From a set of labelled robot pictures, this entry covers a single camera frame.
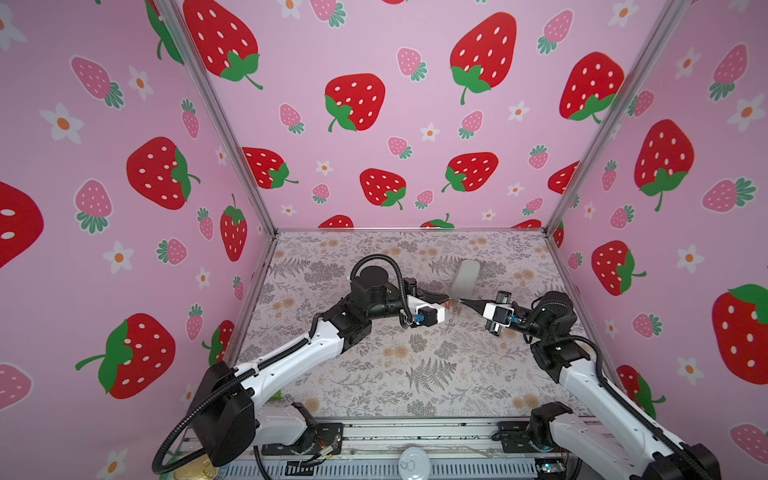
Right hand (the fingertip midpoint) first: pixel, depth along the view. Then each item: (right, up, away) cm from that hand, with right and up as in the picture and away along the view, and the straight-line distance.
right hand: (464, 296), depth 70 cm
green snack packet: (-49, -29, +12) cm, 58 cm away
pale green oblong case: (+8, +2, +33) cm, 34 cm away
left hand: (-5, +2, -2) cm, 6 cm away
